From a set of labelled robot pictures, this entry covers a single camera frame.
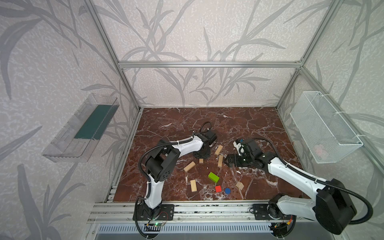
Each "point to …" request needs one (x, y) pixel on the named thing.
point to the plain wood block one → (217, 151)
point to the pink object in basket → (320, 149)
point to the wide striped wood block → (193, 185)
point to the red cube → (218, 188)
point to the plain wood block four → (190, 166)
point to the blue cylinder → (227, 191)
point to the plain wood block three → (220, 161)
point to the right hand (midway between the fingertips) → (230, 156)
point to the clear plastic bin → (74, 142)
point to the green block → (213, 177)
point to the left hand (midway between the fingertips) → (206, 152)
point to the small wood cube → (240, 185)
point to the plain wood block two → (201, 160)
